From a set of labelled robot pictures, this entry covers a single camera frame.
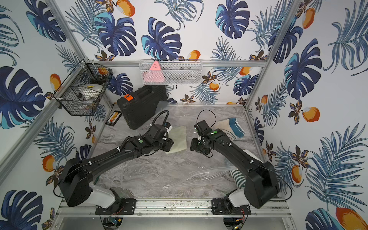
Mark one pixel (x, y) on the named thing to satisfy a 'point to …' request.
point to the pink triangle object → (155, 74)
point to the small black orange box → (113, 118)
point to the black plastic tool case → (141, 107)
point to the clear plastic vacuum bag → (192, 170)
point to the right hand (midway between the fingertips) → (194, 148)
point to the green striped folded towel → (239, 178)
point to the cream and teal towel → (230, 127)
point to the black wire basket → (82, 92)
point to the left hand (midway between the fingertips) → (171, 139)
